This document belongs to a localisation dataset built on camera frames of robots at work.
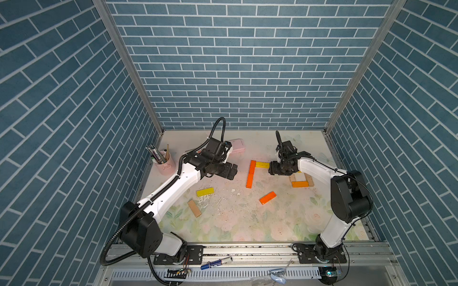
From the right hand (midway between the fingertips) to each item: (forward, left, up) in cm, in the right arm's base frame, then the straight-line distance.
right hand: (274, 171), depth 95 cm
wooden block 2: (0, -11, -6) cm, 12 cm away
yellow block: (+6, +6, -4) cm, 9 cm away
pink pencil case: (+17, +21, -3) cm, 27 cm away
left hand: (-9, +21, +13) cm, 27 cm away
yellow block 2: (-13, +36, -4) cm, 39 cm away
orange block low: (+5, +12, -4) cm, 14 cm away
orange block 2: (-14, +4, -4) cm, 15 cm away
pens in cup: (-1, +62, +8) cm, 63 cm away
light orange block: (-4, -14, -5) cm, 16 cm away
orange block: (-5, +13, -5) cm, 15 cm away
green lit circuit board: (-43, -20, -6) cm, 48 cm away
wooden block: (-22, +40, -5) cm, 46 cm away
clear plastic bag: (-45, 0, -4) cm, 46 cm away
